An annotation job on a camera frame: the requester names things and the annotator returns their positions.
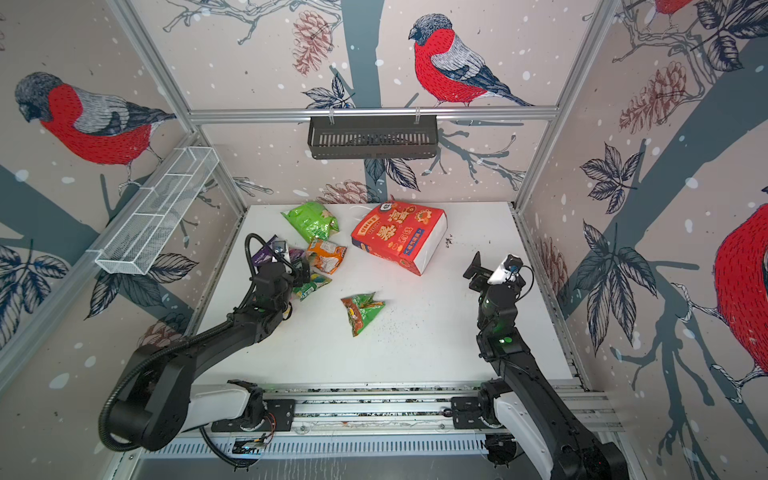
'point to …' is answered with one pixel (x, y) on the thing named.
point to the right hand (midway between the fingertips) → (492, 261)
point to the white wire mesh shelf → (155, 209)
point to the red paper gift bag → (404, 233)
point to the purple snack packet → (265, 255)
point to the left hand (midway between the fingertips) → (287, 256)
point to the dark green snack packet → (316, 281)
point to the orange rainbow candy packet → (325, 255)
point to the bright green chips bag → (313, 221)
